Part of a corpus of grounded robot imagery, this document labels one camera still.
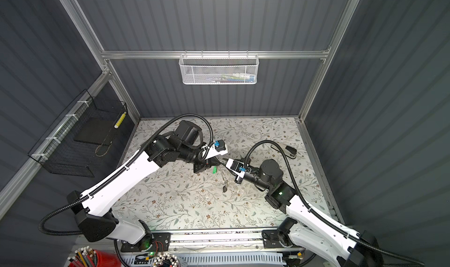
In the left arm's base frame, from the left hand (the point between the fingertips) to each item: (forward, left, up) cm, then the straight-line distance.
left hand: (219, 160), depth 67 cm
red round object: (-26, +49, -31) cm, 64 cm away
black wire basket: (+12, +60, -1) cm, 61 cm away
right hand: (-1, -3, +1) cm, 3 cm away
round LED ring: (-30, +18, -11) cm, 36 cm away
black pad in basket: (+18, +53, +1) cm, 56 cm away
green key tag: (-2, +2, -3) cm, 4 cm away
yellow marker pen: (+25, +46, 0) cm, 53 cm away
